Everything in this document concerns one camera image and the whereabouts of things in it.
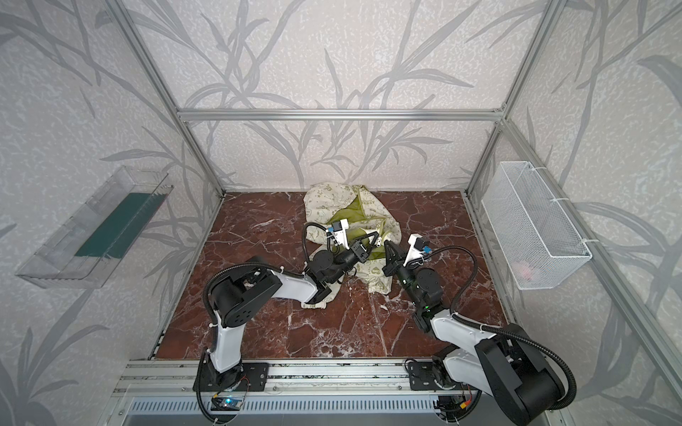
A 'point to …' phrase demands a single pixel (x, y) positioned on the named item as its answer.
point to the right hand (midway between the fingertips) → (388, 234)
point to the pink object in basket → (526, 272)
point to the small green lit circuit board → (226, 404)
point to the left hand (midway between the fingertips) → (381, 229)
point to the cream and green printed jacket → (339, 216)
